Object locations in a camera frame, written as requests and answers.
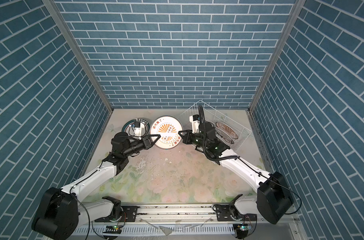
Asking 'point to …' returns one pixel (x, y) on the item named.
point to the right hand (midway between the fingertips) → (176, 131)
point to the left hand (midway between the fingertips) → (160, 138)
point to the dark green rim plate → (128, 128)
